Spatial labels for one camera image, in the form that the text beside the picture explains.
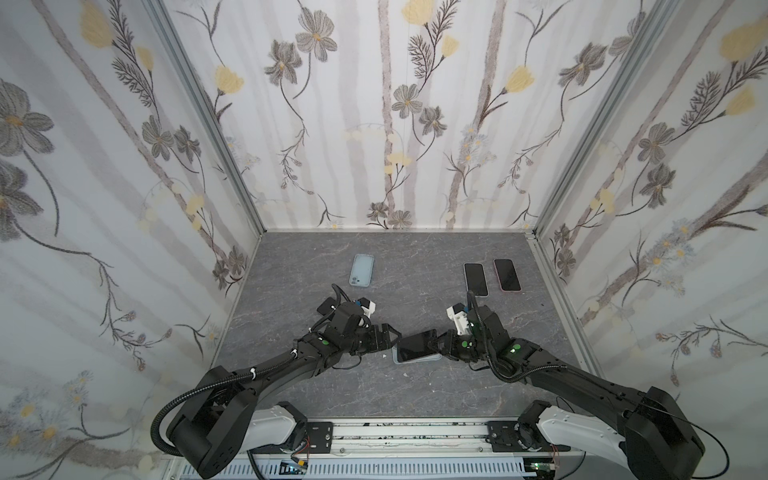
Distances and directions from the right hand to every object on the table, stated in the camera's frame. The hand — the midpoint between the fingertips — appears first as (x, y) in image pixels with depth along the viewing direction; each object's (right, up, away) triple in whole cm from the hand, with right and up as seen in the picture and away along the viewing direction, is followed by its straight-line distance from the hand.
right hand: (422, 340), depth 78 cm
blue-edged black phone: (+22, +15, +28) cm, 39 cm away
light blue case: (+2, -6, +4) cm, 8 cm away
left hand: (-9, +1, +4) cm, 10 cm away
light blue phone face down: (+22, +14, +27) cm, 38 cm away
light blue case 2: (-19, +17, +30) cm, 40 cm away
